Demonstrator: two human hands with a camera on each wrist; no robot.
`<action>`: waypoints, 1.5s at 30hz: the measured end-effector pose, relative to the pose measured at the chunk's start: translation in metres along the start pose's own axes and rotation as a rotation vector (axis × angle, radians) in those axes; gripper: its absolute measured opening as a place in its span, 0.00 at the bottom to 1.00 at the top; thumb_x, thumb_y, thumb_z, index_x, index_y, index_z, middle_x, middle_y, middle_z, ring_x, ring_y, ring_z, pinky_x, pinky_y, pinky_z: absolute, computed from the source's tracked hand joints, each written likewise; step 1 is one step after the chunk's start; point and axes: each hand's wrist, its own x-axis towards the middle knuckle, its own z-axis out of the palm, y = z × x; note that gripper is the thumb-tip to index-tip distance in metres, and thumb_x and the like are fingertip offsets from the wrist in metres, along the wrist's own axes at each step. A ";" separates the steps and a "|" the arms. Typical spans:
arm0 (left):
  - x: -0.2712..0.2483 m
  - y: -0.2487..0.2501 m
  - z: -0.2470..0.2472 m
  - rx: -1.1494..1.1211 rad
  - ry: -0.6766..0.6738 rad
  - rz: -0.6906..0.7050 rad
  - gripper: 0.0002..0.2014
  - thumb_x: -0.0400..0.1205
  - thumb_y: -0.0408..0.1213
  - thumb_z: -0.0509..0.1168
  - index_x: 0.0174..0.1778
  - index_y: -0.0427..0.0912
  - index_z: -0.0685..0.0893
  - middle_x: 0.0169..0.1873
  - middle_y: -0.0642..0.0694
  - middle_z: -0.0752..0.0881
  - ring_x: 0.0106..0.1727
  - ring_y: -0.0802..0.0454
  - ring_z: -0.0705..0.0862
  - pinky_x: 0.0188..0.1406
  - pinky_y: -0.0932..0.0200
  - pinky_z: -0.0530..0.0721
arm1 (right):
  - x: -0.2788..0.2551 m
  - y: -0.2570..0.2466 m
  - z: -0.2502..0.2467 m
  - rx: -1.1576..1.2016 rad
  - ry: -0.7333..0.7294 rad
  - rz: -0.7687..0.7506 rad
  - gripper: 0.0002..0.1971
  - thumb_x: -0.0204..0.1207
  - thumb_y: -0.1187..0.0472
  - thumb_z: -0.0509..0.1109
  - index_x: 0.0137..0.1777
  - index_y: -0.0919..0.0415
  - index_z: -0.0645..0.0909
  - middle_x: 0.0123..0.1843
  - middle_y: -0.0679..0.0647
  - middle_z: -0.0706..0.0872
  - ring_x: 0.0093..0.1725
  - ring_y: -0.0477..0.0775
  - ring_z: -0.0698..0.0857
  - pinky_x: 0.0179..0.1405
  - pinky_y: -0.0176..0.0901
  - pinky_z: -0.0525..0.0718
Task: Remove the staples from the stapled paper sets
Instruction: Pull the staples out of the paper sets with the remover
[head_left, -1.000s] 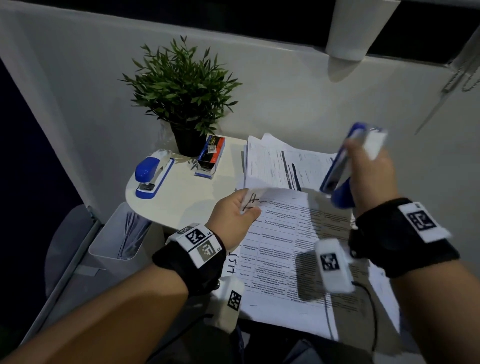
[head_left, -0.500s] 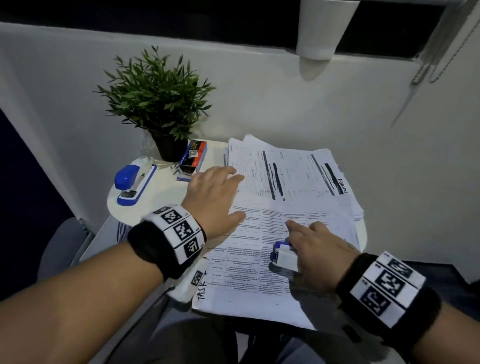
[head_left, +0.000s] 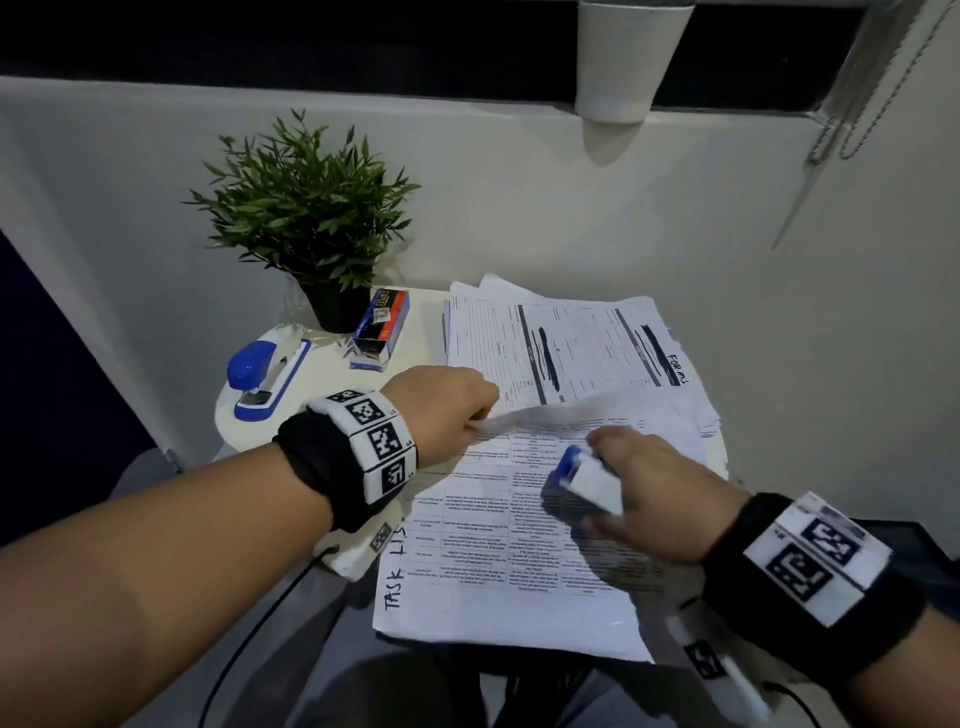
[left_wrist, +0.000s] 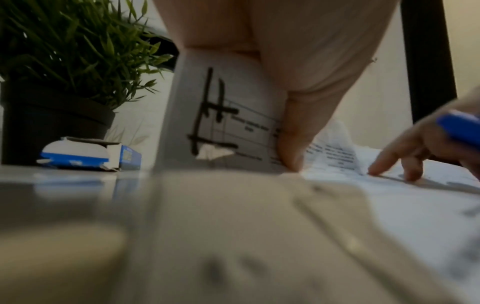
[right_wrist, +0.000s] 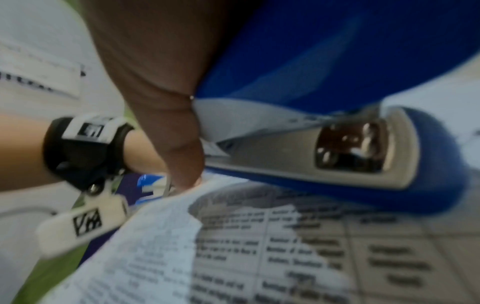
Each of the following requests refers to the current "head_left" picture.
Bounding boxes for person's right hand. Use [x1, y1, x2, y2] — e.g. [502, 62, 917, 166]
[575, 425, 753, 566]

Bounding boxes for black right wrist strap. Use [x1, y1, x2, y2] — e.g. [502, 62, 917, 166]
[701, 491, 928, 691]

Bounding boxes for black wrist strap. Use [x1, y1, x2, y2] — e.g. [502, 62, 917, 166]
[273, 389, 419, 534]
[701, 491, 928, 691]

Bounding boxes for person's grey trousers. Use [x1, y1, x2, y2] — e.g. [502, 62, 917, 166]
[284, 592, 721, 728]

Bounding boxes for grey round stool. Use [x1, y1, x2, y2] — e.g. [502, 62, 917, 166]
[110, 448, 185, 500]

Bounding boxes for black camera cable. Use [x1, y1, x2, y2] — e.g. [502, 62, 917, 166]
[198, 545, 343, 728]
[763, 678, 826, 728]

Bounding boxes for green potted plant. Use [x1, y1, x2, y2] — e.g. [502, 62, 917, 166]
[183, 108, 421, 335]

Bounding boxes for black right camera cable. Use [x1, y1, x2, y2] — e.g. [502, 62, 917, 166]
[763, 678, 826, 728]

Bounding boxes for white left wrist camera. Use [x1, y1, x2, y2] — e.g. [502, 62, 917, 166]
[314, 498, 406, 583]

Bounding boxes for black left wrist strap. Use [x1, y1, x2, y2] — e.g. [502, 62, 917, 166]
[273, 389, 419, 534]

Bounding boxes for stack of printed papers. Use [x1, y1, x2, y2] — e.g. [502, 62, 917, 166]
[442, 273, 723, 438]

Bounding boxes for person's left hand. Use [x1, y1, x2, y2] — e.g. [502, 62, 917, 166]
[380, 364, 502, 471]

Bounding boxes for person's left forearm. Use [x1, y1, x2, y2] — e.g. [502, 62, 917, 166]
[0, 442, 335, 728]

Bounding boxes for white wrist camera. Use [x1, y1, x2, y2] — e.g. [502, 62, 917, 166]
[663, 599, 774, 725]
[314, 498, 406, 583]

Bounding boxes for printed paper bundle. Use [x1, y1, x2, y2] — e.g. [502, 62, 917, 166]
[372, 389, 710, 665]

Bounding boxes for metal bead chain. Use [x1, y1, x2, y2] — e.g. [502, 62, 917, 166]
[806, 0, 958, 165]

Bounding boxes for blue staples box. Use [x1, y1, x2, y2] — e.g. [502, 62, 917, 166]
[349, 287, 412, 373]

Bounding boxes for black left camera cable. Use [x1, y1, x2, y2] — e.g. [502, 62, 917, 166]
[198, 545, 343, 728]

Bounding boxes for white hanging cup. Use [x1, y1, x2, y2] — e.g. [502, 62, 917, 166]
[575, 0, 697, 125]

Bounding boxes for dark window pane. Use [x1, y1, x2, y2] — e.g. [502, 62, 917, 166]
[0, 0, 868, 115]

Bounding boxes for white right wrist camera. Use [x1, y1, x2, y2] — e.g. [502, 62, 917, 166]
[663, 599, 774, 725]

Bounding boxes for blue white stapler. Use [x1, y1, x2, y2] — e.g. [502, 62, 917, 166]
[553, 444, 625, 519]
[226, 326, 313, 423]

